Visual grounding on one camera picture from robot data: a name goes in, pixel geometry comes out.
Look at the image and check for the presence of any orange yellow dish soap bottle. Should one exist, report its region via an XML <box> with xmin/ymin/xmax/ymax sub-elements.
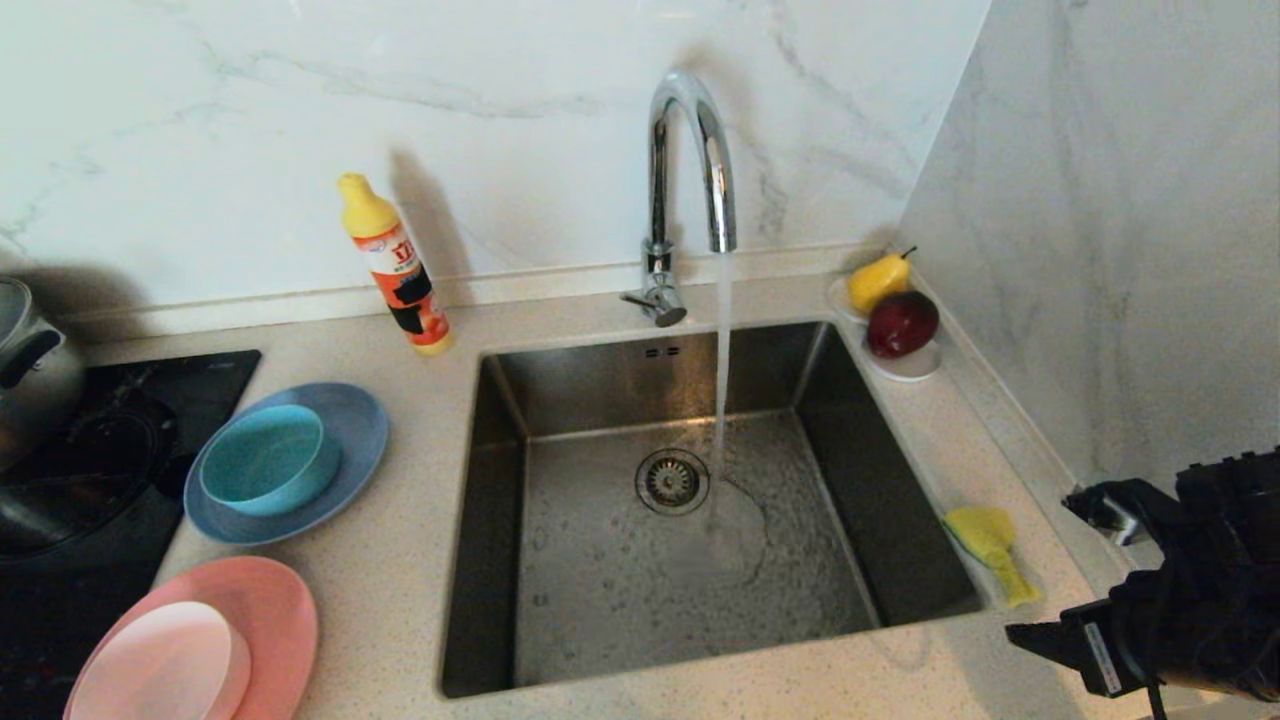
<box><xmin>337</xmin><ymin>173</ymin><xmax>453</xmax><ymax>357</ymax></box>

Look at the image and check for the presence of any chrome gooseneck faucet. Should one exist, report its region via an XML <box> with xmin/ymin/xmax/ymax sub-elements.
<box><xmin>620</xmin><ymin>70</ymin><xmax>738</xmax><ymax>328</ymax></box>

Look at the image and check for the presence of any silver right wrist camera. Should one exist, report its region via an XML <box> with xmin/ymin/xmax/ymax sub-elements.
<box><xmin>1062</xmin><ymin>478</ymin><xmax>1166</xmax><ymax>548</ymax></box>

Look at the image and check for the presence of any black frying pan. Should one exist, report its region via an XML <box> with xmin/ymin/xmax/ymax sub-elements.
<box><xmin>0</xmin><ymin>400</ymin><xmax>181</xmax><ymax>561</ymax></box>

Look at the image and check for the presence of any dark red apple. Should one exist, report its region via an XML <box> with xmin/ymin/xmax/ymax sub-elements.
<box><xmin>865</xmin><ymin>290</ymin><xmax>941</xmax><ymax>359</ymax></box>

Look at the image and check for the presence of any black induction cooktop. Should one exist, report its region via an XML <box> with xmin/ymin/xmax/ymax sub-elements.
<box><xmin>0</xmin><ymin>350</ymin><xmax>263</xmax><ymax>720</ymax></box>

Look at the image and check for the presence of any yellow sponge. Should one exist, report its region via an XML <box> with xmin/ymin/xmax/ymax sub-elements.
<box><xmin>943</xmin><ymin>505</ymin><xmax>1043</xmax><ymax>609</ymax></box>

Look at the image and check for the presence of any yellow pear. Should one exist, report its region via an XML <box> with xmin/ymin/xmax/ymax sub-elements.
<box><xmin>848</xmin><ymin>247</ymin><xmax>916</xmax><ymax>317</ymax></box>

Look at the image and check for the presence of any blue plate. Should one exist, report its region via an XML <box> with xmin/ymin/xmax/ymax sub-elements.
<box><xmin>184</xmin><ymin>382</ymin><xmax>391</xmax><ymax>547</ymax></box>

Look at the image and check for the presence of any small white fruit dish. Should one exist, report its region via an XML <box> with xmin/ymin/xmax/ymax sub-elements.
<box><xmin>826</xmin><ymin>277</ymin><xmax>943</xmax><ymax>382</ymax></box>

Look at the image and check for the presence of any teal bowl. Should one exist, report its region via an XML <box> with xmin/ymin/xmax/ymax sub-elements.
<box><xmin>199</xmin><ymin>404</ymin><xmax>343</xmax><ymax>517</ymax></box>

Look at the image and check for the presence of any large pink plate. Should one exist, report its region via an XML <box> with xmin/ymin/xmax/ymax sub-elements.
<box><xmin>62</xmin><ymin>556</ymin><xmax>319</xmax><ymax>720</ymax></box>

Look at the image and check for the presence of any stainless steel sink basin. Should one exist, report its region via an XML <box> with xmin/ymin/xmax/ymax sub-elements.
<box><xmin>440</xmin><ymin>320</ymin><xmax>986</xmax><ymax>699</ymax></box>

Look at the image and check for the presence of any small light pink plate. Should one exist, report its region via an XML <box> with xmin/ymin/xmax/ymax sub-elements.
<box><xmin>65</xmin><ymin>601</ymin><xmax>253</xmax><ymax>720</ymax></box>

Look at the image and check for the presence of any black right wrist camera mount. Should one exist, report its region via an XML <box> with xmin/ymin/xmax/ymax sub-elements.
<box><xmin>1175</xmin><ymin>448</ymin><xmax>1280</xmax><ymax>566</ymax></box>

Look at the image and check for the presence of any round metal drain strainer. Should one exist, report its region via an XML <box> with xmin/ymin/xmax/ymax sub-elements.
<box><xmin>635</xmin><ymin>449</ymin><xmax>711</xmax><ymax>517</ymax></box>

